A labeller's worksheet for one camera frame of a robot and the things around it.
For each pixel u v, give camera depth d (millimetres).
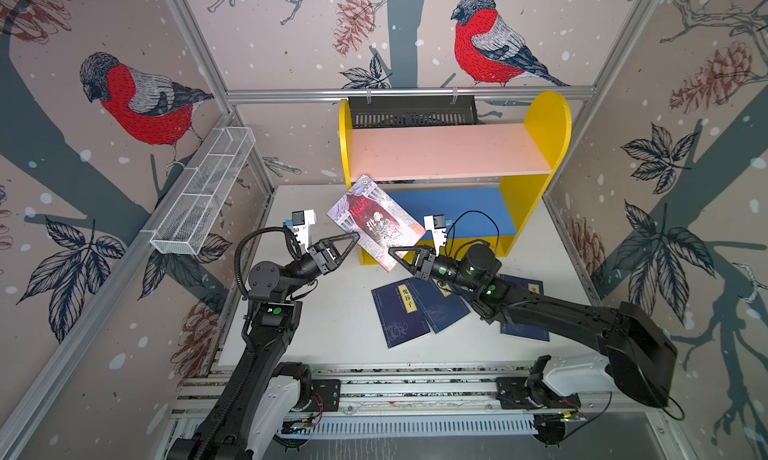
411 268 634
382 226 658
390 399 734
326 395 732
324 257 569
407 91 899
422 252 624
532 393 656
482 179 1268
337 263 570
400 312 873
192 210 742
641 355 417
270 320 555
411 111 1035
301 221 600
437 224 634
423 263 602
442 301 878
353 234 590
